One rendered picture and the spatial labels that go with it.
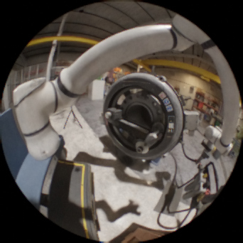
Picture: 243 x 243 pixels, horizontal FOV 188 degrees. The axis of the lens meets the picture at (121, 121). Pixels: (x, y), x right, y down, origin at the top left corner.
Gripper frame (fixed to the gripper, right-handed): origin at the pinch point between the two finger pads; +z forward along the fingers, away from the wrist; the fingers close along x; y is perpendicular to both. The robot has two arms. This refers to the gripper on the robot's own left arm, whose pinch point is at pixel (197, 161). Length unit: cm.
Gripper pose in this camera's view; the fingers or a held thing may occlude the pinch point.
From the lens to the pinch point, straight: 82.1
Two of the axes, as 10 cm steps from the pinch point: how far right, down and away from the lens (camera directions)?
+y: 3.6, 4.6, -8.1
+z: -1.5, 8.9, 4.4
